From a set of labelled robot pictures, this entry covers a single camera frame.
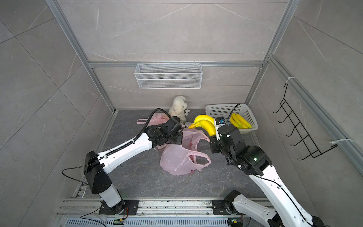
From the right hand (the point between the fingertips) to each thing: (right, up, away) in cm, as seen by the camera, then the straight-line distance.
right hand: (214, 136), depth 66 cm
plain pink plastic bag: (-17, -13, +9) cm, 23 cm away
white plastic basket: (+23, +16, +57) cm, 63 cm away
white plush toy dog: (-19, +16, +32) cm, 41 cm away
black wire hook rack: (+42, +2, 0) cm, 42 cm away
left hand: (-16, -1, +13) cm, 20 cm away
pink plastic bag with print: (-34, +9, +29) cm, 45 cm away
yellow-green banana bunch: (-4, +7, +2) cm, 8 cm away
